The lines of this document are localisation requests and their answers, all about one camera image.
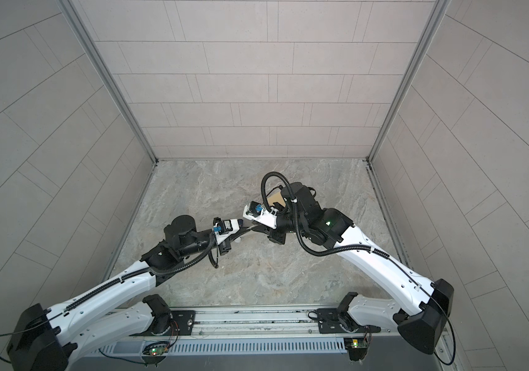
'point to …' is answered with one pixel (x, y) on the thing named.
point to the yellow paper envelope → (275, 198)
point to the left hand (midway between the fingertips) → (252, 228)
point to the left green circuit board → (155, 352)
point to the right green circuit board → (356, 347)
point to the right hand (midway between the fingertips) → (255, 225)
